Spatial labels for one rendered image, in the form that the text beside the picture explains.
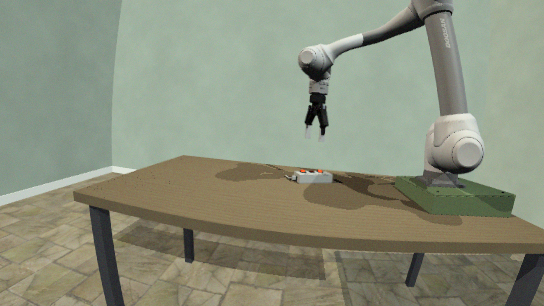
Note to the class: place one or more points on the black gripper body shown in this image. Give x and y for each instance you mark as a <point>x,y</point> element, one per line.
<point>316,101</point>

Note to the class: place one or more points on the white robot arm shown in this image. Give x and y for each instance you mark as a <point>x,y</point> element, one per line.
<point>449,142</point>

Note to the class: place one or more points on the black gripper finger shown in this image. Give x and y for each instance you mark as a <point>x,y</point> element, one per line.
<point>323,120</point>
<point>309,122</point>

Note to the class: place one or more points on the white power strip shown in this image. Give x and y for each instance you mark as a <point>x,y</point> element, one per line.
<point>312,177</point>

